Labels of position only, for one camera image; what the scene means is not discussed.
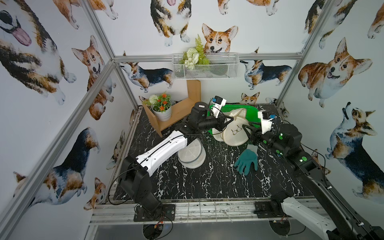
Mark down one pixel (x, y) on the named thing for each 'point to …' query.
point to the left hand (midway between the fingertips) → (232, 114)
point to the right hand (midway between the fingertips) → (250, 120)
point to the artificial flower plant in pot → (161, 105)
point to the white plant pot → (162, 116)
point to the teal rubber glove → (247, 157)
